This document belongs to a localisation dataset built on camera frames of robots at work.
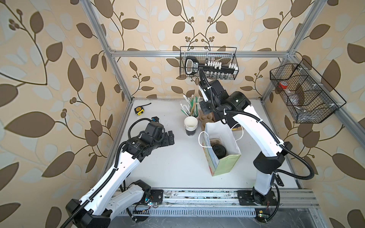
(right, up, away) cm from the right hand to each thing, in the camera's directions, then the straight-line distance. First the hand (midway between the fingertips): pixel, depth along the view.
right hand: (204, 103), depth 72 cm
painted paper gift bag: (+9, -15, +6) cm, 18 cm away
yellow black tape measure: (-47, -3, +38) cm, 60 cm away
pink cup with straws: (-7, -2, +22) cm, 23 cm away
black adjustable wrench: (+43, -43, +7) cm, 61 cm away
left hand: (-21, -17, +2) cm, 27 cm away
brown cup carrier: (+4, -9, +30) cm, 32 cm away
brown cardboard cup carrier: (+8, -24, +18) cm, 31 cm away
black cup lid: (+9, -26, +5) cm, 28 cm away
